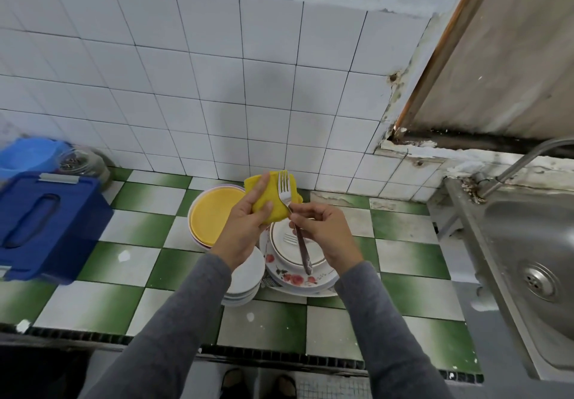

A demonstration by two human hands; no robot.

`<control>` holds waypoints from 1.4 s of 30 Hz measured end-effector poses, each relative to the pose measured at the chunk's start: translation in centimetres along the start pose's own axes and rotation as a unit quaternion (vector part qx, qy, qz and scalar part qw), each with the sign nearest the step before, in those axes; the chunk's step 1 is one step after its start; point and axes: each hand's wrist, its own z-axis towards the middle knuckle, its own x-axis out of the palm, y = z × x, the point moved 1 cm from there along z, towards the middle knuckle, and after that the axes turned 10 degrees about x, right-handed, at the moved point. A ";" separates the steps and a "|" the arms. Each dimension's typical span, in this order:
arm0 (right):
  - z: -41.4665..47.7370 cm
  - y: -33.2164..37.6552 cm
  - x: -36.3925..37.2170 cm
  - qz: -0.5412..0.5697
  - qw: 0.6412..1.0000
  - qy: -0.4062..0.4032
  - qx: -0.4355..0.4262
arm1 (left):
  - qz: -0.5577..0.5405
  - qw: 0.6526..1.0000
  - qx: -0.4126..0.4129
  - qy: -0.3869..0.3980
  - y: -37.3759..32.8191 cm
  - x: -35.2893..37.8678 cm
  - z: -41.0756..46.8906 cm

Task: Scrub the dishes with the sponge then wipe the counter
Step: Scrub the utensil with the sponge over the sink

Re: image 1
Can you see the stack of small white bowls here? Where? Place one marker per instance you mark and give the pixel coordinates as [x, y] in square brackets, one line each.
[247, 282]

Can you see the person's right hand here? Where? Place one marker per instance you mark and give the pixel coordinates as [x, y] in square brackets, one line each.
[327, 233]

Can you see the glass jar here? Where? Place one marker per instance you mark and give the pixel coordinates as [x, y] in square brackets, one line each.
[85, 161]

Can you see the metal fork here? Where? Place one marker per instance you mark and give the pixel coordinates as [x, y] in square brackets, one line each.
[285, 188]

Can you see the metal faucet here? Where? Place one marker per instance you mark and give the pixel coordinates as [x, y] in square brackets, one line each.
[520, 166]

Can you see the stainless steel sink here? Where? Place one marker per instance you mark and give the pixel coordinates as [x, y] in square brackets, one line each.
[525, 260]

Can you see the blue plastic box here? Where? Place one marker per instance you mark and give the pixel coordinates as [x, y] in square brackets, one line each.
[45, 226]

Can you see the person's black shoe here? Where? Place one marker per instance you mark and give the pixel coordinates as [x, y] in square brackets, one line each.
[285, 387]
[233, 383]

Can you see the blue plastic bowl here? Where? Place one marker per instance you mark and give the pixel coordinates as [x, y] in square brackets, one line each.
[29, 155]

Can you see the person's right forearm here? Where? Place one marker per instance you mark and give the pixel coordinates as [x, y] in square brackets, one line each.
[395, 331]

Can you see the person's left hand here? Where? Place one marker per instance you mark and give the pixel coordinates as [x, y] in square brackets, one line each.
[240, 228]

